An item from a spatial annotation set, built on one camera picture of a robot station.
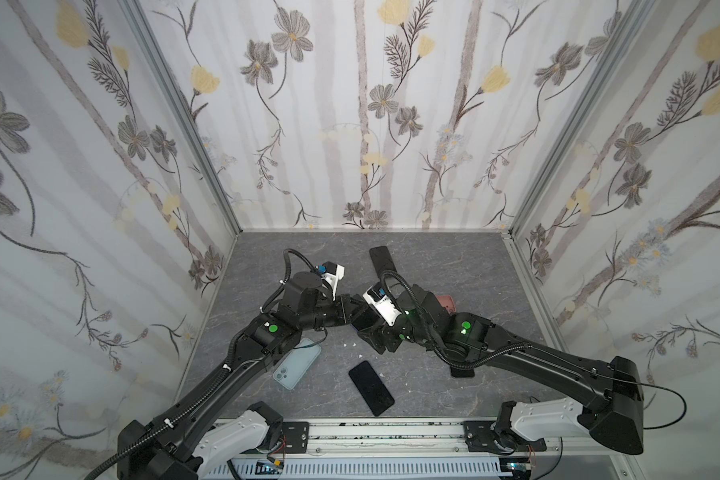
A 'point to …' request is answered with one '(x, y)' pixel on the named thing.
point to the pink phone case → (447, 301)
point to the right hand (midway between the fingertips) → (364, 316)
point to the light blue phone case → (297, 363)
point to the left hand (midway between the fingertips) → (364, 300)
